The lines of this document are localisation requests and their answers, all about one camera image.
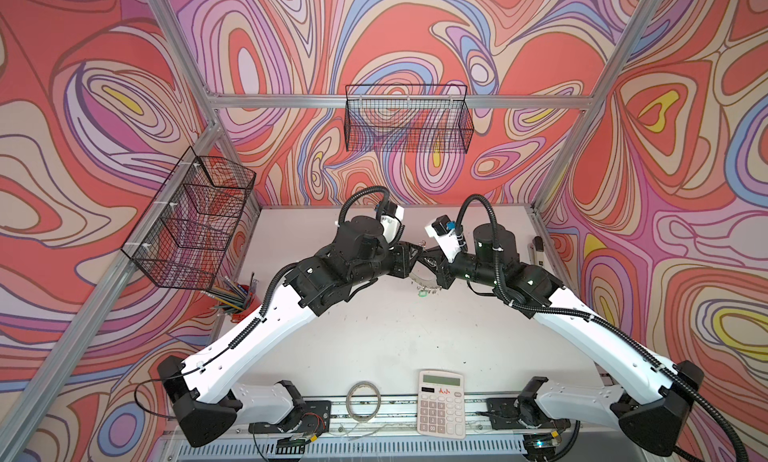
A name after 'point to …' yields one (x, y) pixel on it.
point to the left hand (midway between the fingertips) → (424, 248)
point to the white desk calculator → (441, 404)
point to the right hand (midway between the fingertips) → (423, 262)
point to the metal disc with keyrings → (424, 278)
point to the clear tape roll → (355, 416)
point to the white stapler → (539, 256)
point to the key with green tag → (423, 293)
